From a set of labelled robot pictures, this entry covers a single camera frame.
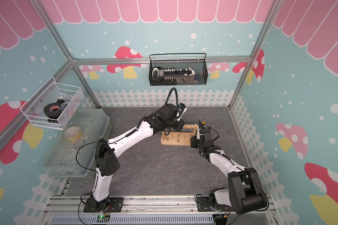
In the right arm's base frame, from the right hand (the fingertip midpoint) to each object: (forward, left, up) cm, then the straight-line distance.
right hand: (192, 138), depth 91 cm
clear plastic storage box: (-13, +69, +7) cm, 70 cm away
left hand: (+3, +7, +12) cm, 14 cm away
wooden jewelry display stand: (+1, +8, -3) cm, 9 cm away
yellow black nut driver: (+19, -12, -8) cm, 24 cm away
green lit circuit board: (-42, +50, -11) cm, 66 cm away
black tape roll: (+1, +73, +27) cm, 78 cm away
